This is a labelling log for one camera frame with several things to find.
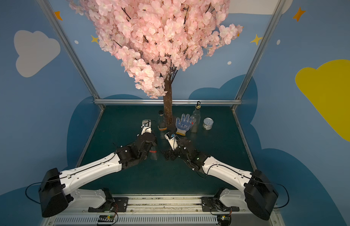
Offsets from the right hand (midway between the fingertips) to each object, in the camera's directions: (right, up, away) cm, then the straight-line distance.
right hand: (169, 144), depth 80 cm
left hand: (-9, +8, -3) cm, 12 cm away
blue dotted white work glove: (+11, +10, +31) cm, 35 cm away
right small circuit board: (+30, -39, -6) cm, 50 cm away
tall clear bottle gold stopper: (+18, +17, +12) cm, 28 cm away
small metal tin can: (+28, +12, +25) cm, 39 cm away
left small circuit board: (-33, -38, -7) cm, 51 cm away
